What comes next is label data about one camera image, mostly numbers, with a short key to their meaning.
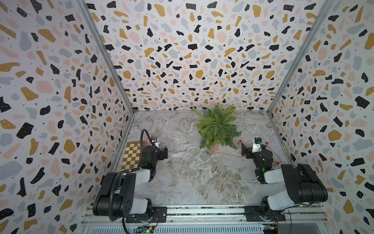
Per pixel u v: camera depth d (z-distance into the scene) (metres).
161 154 0.84
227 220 0.73
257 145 0.79
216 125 0.74
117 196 0.43
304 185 0.47
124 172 0.48
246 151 0.84
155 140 0.80
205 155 0.95
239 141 1.03
